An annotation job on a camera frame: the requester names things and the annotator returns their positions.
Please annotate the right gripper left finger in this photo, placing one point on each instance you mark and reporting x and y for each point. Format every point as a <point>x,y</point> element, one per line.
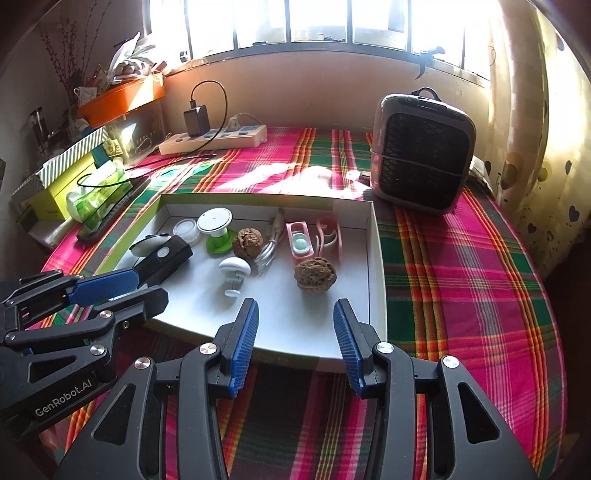
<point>163,414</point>

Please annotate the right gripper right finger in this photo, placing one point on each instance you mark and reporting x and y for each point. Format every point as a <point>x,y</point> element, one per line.
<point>433,410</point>

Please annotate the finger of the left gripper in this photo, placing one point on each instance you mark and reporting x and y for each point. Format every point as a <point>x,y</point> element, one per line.
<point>122,314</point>
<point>32,299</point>

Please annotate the black rectangular device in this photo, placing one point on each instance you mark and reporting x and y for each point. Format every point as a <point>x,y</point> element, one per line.
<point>162,262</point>

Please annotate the white oval mouse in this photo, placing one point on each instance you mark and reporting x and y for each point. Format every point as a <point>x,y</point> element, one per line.
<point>147,245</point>

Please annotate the clear round jar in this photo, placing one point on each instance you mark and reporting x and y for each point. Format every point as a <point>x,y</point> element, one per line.
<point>187,230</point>

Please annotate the white mushroom hook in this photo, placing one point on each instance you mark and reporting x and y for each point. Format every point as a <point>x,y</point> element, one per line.
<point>234,270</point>

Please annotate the brown walnut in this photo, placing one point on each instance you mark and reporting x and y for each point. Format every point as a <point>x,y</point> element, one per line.
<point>248,243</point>
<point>315,275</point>

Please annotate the pink small case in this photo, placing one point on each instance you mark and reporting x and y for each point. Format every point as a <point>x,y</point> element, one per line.
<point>299,240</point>

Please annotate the pink green clip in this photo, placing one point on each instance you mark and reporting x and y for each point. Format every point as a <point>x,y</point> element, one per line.
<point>329,238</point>

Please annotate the yellow green box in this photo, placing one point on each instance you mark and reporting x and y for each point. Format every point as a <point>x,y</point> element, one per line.
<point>50,202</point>

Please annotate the striped white box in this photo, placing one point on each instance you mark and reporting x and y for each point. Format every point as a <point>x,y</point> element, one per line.
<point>56,166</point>

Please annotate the plaid bed cloth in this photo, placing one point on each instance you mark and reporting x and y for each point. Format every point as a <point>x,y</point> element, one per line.
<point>459,284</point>

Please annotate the green white cardboard box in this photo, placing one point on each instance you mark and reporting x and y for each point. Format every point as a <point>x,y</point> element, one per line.
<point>294,328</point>

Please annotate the black charger adapter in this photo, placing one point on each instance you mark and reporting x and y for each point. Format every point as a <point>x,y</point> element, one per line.
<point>196,119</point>

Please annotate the white power strip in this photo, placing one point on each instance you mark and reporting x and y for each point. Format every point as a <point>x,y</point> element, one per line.
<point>246,137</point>

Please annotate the white mug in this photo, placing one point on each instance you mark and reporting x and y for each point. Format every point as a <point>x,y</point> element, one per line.
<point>84,95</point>

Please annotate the white plug in strip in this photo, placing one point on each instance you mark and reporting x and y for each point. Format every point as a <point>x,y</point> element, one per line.
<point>234,122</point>

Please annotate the orange tray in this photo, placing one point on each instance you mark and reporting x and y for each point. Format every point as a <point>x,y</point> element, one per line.
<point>122,99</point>

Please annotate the red branch decoration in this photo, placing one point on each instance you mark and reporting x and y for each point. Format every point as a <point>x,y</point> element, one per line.
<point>69,35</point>

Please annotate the small dark space heater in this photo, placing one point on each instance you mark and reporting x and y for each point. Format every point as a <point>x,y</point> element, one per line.
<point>421,151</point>

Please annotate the heart pattern curtain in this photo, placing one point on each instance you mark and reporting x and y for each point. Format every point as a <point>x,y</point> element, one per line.
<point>539,133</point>

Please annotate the black window hook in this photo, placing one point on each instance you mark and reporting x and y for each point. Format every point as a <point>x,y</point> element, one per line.
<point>426,58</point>

